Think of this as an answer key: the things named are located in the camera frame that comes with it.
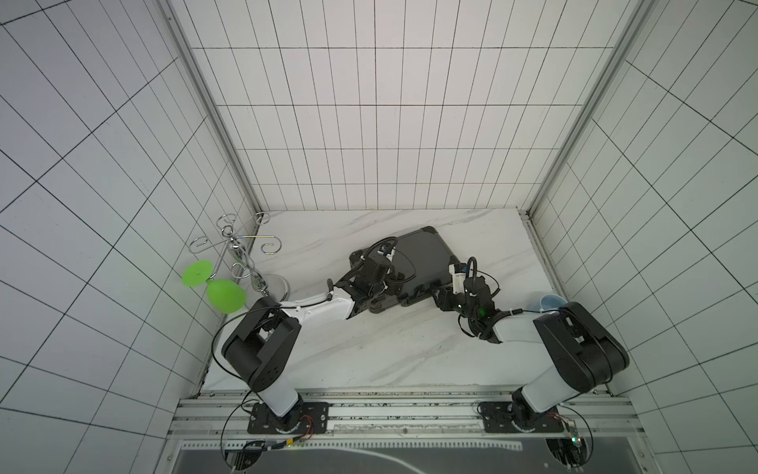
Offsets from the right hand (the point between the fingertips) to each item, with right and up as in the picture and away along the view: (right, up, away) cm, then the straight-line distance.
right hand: (437, 283), depth 94 cm
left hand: (-16, +3, -4) cm, 17 cm away
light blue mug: (+35, -5, -5) cm, 35 cm away
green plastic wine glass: (-59, 0, -20) cm, 62 cm away
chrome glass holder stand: (-56, +15, -20) cm, 62 cm away
